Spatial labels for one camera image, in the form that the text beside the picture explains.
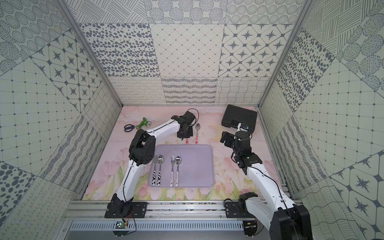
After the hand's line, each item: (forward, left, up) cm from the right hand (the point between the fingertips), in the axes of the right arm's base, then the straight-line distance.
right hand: (229, 136), depth 84 cm
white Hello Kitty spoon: (-9, +30, -14) cm, 35 cm away
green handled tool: (+19, +58, -12) cm, 62 cm away
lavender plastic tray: (-13, +19, -16) cm, 28 cm away
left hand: (+11, +24, -13) cm, 30 cm away
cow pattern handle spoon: (-10, +41, -14) cm, 44 cm away
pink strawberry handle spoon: (+18, +19, -15) cm, 30 cm away
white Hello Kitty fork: (-10, +34, -16) cm, 39 cm away
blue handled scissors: (+16, +69, -14) cm, 73 cm away
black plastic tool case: (+27, -9, -12) cm, 31 cm away
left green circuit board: (-41, +56, -17) cm, 71 cm away
